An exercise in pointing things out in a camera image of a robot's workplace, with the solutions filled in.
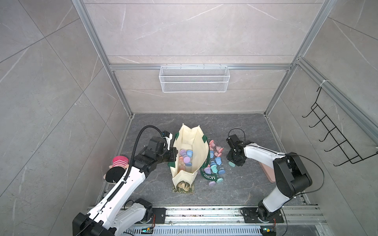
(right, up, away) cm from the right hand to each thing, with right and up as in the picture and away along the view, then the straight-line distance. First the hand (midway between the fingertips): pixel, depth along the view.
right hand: (232, 159), depth 93 cm
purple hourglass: (-29, +2, -7) cm, 30 cm away
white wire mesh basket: (-24, +55, +8) cm, 60 cm away
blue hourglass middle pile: (-9, 0, -1) cm, 10 cm away
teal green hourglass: (-3, 0, -9) cm, 9 cm away
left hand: (-33, +9, -16) cm, 38 cm away
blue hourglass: (-28, +4, +1) cm, 28 cm away
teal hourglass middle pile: (-13, -4, -6) cm, 14 cm away
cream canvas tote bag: (-25, +2, 0) cm, 25 cm away
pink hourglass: (-33, -3, -3) cm, 33 cm away
